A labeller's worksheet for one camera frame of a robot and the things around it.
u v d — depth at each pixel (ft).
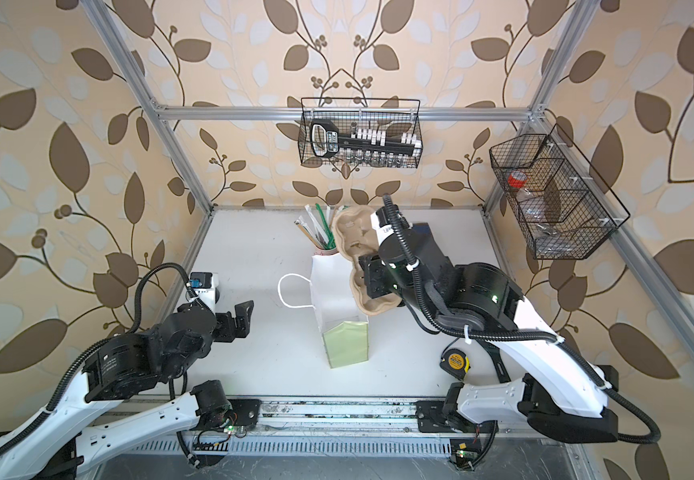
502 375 2.64
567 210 2.38
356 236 1.98
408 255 1.09
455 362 2.64
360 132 2.70
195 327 1.56
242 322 1.93
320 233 3.23
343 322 2.09
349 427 2.42
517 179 2.88
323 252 3.15
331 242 3.25
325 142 2.78
